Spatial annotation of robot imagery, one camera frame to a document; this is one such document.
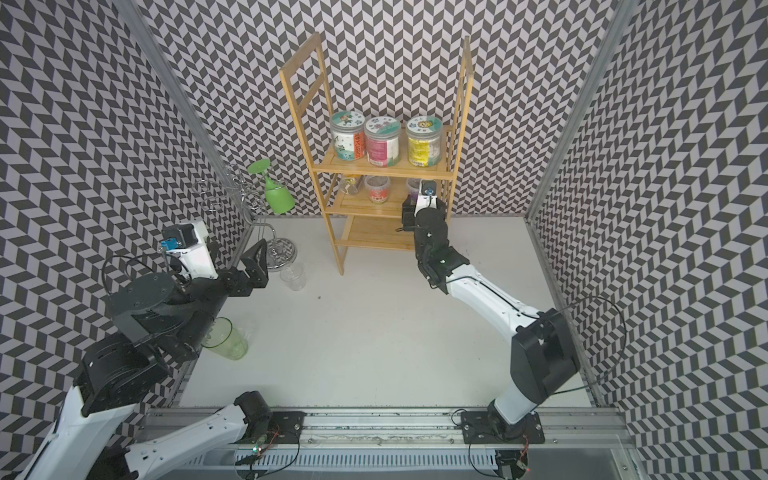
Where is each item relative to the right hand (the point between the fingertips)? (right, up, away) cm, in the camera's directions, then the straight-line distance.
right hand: (421, 200), depth 79 cm
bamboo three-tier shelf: (-16, -1, +2) cm, 16 cm away
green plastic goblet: (-46, +4, +20) cm, 51 cm away
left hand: (-35, -12, -24) cm, 44 cm away
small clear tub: (-20, +4, 0) cm, 20 cm away
